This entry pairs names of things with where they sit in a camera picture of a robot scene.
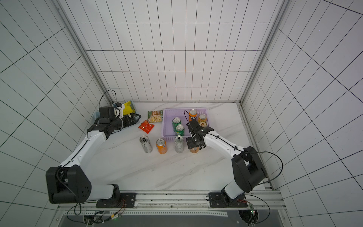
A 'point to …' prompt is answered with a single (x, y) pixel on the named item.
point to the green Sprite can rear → (176, 121)
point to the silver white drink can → (146, 144)
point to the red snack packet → (146, 126)
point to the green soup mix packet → (154, 116)
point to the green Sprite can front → (179, 130)
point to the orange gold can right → (202, 117)
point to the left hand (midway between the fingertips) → (134, 120)
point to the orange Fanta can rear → (193, 114)
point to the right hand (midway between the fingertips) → (189, 142)
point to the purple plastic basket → (168, 114)
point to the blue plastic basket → (96, 115)
